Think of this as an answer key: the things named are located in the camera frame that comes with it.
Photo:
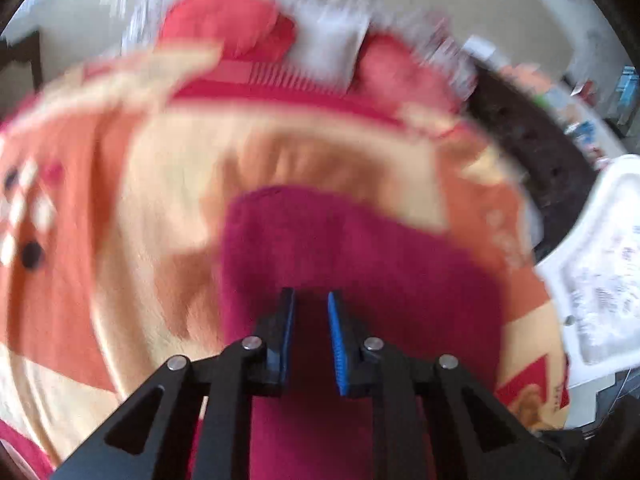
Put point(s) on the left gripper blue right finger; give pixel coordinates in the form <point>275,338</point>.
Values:
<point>431,419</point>

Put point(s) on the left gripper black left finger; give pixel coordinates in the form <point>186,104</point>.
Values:
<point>192,419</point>

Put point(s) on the maroon fleece sweater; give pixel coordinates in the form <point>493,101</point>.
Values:
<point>414,290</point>

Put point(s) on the white plastic storage box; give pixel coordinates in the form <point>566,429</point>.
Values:
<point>593,277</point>

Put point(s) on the orange cream patterned blanket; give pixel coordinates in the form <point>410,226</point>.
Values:
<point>115,181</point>

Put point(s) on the dark carved wooden headboard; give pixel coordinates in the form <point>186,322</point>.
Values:
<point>557,176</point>

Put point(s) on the right red heart pillow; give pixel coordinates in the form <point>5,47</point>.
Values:
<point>387,71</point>

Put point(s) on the red heart pillow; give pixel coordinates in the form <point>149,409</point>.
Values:
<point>387,71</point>
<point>247,30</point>

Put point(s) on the white rectangular pillow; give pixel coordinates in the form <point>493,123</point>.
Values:
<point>327,43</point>

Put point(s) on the dark wooden chair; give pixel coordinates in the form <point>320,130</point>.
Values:
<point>21,70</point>

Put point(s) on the floral quilt bedding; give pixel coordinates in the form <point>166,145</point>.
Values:
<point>425,31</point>

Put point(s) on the left red heart pillow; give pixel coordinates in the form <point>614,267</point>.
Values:
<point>247,30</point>

